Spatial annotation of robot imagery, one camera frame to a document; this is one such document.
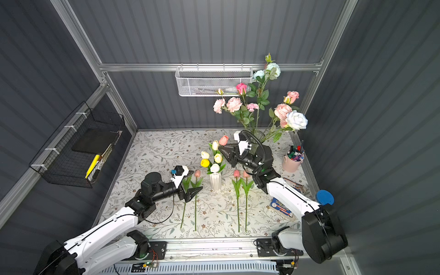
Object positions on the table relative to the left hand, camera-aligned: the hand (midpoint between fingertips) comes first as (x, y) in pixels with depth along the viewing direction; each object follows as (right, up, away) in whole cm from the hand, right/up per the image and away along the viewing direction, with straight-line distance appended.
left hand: (197, 181), depth 73 cm
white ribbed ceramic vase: (+7, -2, +10) cm, 13 cm away
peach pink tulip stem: (-7, -7, +21) cm, 23 cm away
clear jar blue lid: (+51, -5, -5) cm, 52 cm away
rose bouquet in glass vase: (+31, +27, +11) cm, 43 cm away
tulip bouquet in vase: (+8, +7, -6) cm, 13 cm away
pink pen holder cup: (+47, +5, +19) cm, 51 cm away
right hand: (+11, +15, -2) cm, 19 cm away
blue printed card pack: (+40, -15, +10) cm, 44 cm away
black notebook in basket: (-47, +18, +4) cm, 50 cm away
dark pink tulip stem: (+18, -6, +20) cm, 28 cm away
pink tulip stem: (+24, -7, +20) cm, 32 cm away
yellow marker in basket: (-44, +7, -2) cm, 45 cm away
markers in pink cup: (+51, +11, +18) cm, 55 cm away
